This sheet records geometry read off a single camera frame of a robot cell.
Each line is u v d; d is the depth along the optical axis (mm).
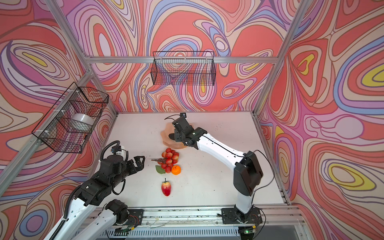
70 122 694
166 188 790
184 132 613
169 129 1050
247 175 449
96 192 474
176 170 863
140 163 662
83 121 710
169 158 883
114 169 531
